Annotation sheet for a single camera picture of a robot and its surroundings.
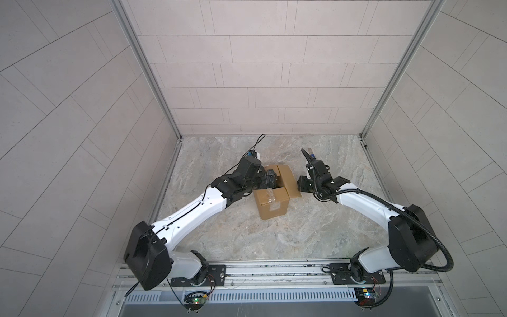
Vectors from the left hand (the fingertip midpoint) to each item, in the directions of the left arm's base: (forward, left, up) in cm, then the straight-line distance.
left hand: (273, 175), depth 77 cm
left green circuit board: (-39, +26, -16) cm, 50 cm away
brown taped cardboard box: (-9, 0, -4) cm, 10 cm away
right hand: (+3, -11, -12) cm, 16 cm away
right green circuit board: (-38, -32, -19) cm, 53 cm away
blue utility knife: (+27, -23, -19) cm, 40 cm away
